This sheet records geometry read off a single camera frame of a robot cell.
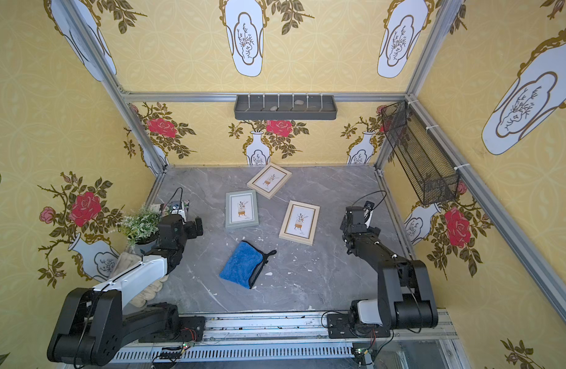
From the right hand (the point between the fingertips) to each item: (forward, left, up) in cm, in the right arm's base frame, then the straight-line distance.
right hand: (360, 223), depth 93 cm
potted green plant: (-13, +78, +13) cm, 80 cm away
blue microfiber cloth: (-19, +44, -2) cm, 48 cm away
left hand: (-4, +68, +5) cm, 68 cm away
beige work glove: (-18, +92, -4) cm, 94 cm away
